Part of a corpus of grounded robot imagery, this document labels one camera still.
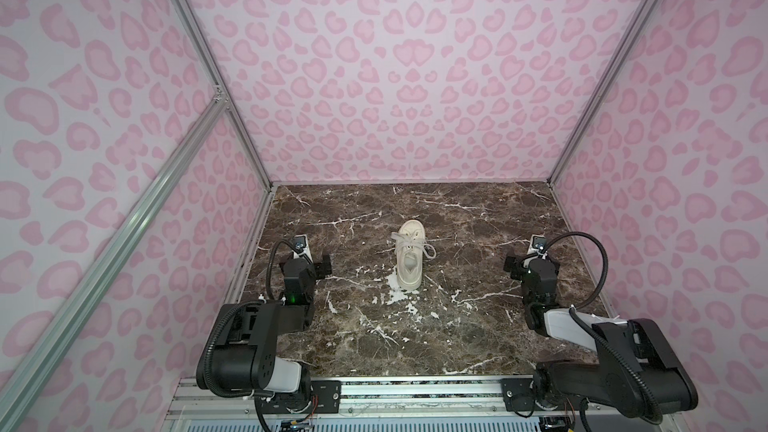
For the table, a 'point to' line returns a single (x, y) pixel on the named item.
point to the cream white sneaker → (411, 259)
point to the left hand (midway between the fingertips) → (309, 246)
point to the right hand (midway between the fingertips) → (531, 248)
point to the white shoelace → (403, 241)
